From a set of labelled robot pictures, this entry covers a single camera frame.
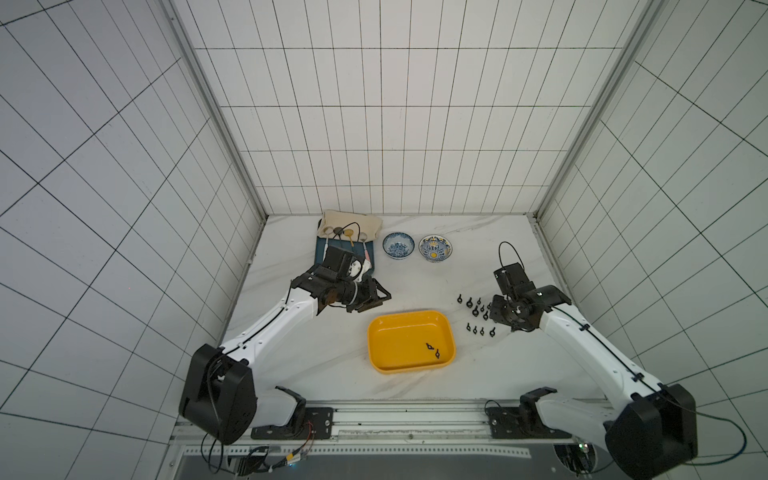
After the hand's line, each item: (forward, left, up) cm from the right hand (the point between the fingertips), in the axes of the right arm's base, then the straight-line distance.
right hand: (489, 311), depth 83 cm
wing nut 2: (-10, +14, -8) cm, 19 cm away
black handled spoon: (+35, +51, -7) cm, 62 cm away
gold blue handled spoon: (+34, +47, -8) cm, 59 cm away
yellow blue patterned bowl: (+28, +14, -7) cm, 32 cm away
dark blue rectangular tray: (+26, +40, -7) cm, 48 cm away
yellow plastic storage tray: (-7, +25, -10) cm, 28 cm away
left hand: (-3, +30, +7) cm, 31 cm away
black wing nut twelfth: (-2, -3, -9) cm, 10 cm away
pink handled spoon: (+32, +41, -7) cm, 53 cm away
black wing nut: (+7, +3, -9) cm, 12 cm away
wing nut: (-8, +17, -9) cm, 20 cm away
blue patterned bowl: (+28, +27, -7) cm, 40 cm away
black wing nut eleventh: (-3, 0, -9) cm, 9 cm away
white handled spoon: (+34, +55, -7) cm, 65 cm away
